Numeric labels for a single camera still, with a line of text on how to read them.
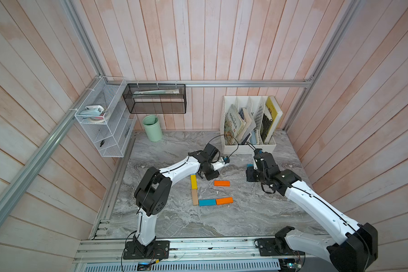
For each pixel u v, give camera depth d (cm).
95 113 69
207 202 86
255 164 64
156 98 102
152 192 50
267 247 73
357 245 38
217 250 74
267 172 59
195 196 88
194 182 94
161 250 73
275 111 94
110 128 75
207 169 78
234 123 102
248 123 98
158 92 91
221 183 95
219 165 81
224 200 88
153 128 105
